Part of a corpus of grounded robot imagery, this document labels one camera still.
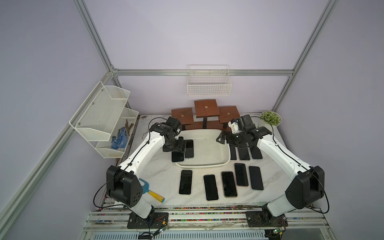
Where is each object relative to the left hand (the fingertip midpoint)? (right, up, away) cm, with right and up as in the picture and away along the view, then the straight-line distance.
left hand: (178, 151), depth 81 cm
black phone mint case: (0, -3, -2) cm, 3 cm away
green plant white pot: (+61, +20, +17) cm, 67 cm away
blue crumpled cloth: (-35, +5, +6) cm, 35 cm away
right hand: (+26, +4, +2) cm, 26 cm away
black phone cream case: (+4, -20, +6) cm, 21 cm away
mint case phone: (+5, -1, +18) cm, 19 cm away
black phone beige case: (+19, -24, +1) cm, 30 cm away
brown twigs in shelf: (-33, +13, +12) cm, 38 cm away
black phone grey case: (+33, -2, +10) cm, 35 cm away
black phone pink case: (+38, -15, +9) cm, 42 cm away
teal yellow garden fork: (-19, -22, +2) cm, 29 cm away
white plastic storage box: (+18, -4, +18) cm, 26 cm away
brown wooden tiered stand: (+18, +21, +10) cm, 29 cm away
